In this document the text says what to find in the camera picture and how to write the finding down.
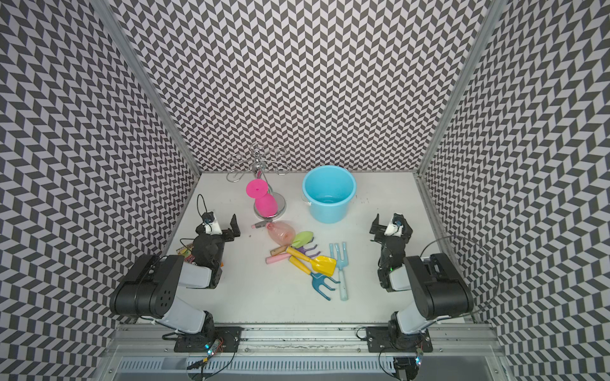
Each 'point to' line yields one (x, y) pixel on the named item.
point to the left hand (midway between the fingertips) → (223, 217)
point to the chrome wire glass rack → (255, 163)
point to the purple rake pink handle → (300, 249)
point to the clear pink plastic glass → (283, 232)
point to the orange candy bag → (187, 252)
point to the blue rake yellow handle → (318, 280)
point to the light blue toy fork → (341, 265)
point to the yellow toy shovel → (324, 265)
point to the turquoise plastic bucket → (329, 190)
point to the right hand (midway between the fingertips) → (390, 220)
